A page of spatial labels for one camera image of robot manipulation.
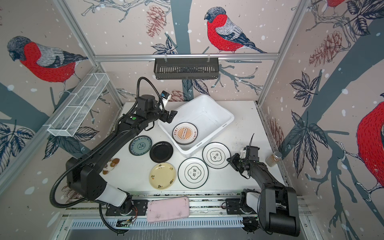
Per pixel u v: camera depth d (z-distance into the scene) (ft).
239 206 2.40
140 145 3.20
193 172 2.80
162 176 2.81
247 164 2.15
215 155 3.03
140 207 2.40
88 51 2.89
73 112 2.45
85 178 1.35
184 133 3.31
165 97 2.24
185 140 3.21
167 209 2.34
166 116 2.34
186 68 3.48
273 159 2.69
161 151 3.05
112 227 2.27
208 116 3.65
